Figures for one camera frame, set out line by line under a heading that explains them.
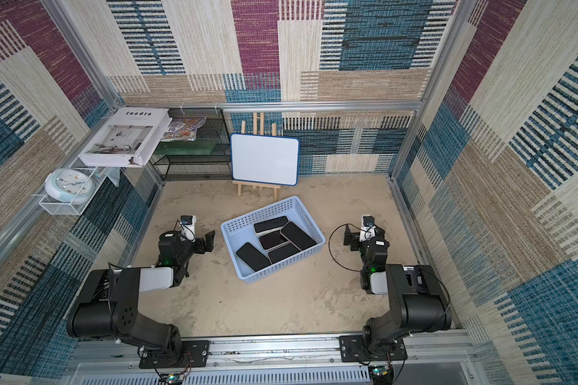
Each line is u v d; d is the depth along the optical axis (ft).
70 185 2.18
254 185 3.63
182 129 2.79
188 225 2.63
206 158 3.80
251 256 3.08
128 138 2.47
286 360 2.39
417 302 1.47
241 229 3.28
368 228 2.51
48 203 2.12
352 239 2.72
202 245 2.77
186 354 2.39
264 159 3.35
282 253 3.01
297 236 3.26
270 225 3.44
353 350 2.40
